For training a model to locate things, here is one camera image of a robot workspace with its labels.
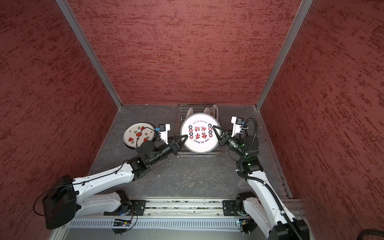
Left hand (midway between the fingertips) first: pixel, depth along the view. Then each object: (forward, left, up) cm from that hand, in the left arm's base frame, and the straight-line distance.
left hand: (188, 139), depth 70 cm
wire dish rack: (+38, +5, -20) cm, 43 cm away
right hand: (+4, -11, +3) cm, 12 cm away
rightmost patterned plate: (+26, -16, -7) cm, 31 cm away
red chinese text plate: (+32, +1, -17) cm, 36 cm away
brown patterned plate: (+34, -11, -15) cm, 38 cm away
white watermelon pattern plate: (+20, +37, -24) cm, 48 cm away
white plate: (0, -7, +1) cm, 7 cm away
